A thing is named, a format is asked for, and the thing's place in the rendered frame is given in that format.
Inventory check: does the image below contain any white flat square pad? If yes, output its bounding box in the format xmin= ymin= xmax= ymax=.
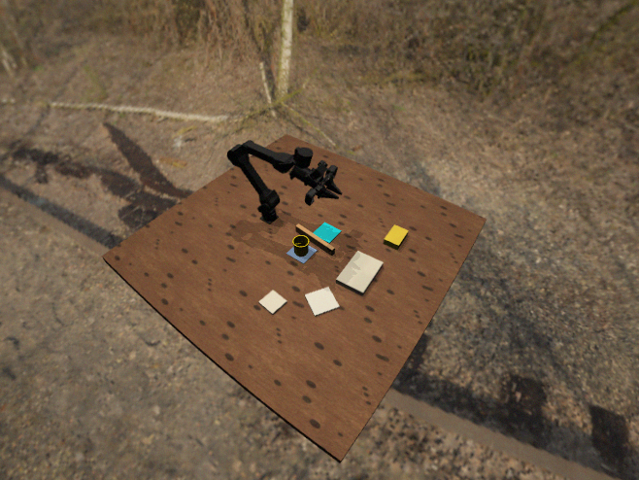
xmin=305 ymin=287 xmax=340 ymax=316

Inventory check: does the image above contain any yellow cup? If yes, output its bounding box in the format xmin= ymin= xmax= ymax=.
xmin=292 ymin=235 xmax=310 ymax=257

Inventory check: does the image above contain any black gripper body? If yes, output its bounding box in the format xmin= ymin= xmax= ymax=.
xmin=302 ymin=165 xmax=338 ymax=206

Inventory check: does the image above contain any flat cream square pad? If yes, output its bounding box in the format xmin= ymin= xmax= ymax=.
xmin=258 ymin=291 xmax=286 ymax=315

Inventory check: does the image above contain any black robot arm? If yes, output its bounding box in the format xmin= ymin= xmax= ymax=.
xmin=227 ymin=140 xmax=328 ymax=224

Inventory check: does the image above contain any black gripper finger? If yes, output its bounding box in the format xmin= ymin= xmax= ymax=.
xmin=318 ymin=185 xmax=339 ymax=199
xmin=326 ymin=176 xmax=342 ymax=195

